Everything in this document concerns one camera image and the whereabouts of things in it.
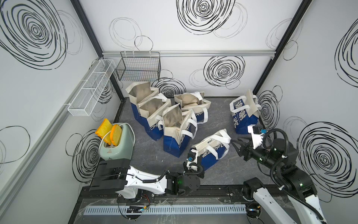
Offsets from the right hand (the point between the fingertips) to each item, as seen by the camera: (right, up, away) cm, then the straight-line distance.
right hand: (235, 140), depth 62 cm
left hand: (-13, -11, +9) cm, 19 cm away
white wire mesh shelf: (-75, +18, +10) cm, 78 cm away
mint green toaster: (-56, -8, +13) cm, 58 cm away
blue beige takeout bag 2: (-43, +14, +16) cm, 48 cm away
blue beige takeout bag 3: (-13, +19, +42) cm, 48 cm away
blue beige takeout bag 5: (+17, +12, +27) cm, 34 cm away
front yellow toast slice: (-60, 0, +12) cm, 61 cm away
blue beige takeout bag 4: (-9, -5, +6) cm, 12 cm away
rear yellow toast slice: (-67, +4, +14) cm, 69 cm away
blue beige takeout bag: (-52, +25, +27) cm, 64 cm away
